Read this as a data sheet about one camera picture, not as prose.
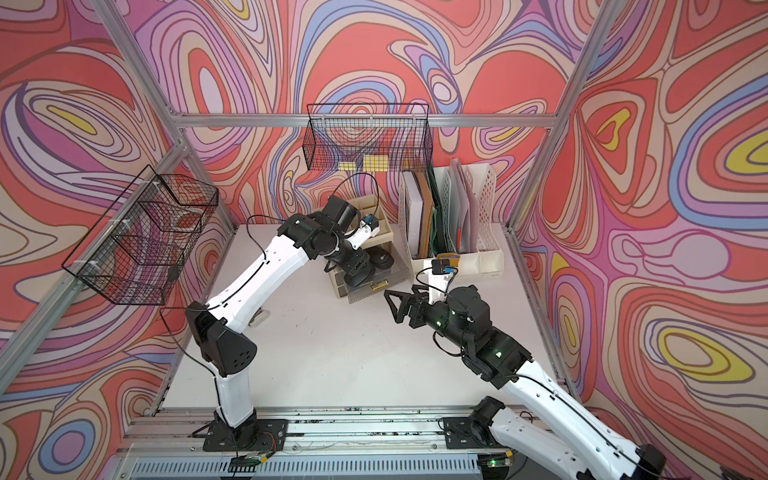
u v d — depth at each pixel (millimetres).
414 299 573
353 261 709
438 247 991
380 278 869
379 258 861
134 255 728
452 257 977
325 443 732
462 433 731
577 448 421
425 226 938
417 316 577
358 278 842
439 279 583
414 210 911
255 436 717
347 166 827
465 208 860
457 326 549
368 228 699
